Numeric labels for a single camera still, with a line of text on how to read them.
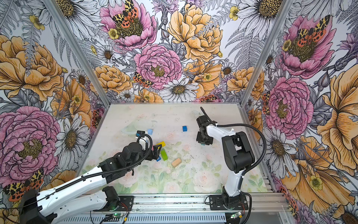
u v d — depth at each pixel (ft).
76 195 1.53
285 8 2.36
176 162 2.86
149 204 2.50
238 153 1.64
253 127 1.72
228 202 2.16
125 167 1.70
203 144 3.16
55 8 2.35
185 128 3.44
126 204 2.44
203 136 2.68
